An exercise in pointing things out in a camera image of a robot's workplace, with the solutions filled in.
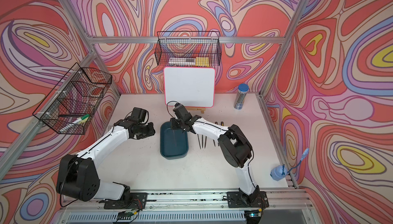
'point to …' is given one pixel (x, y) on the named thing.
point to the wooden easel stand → (199, 109)
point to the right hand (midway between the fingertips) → (172, 128)
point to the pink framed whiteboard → (191, 87)
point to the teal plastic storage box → (174, 143)
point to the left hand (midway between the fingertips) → (155, 131)
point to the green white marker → (78, 121)
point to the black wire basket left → (68, 108)
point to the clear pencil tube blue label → (242, 89)
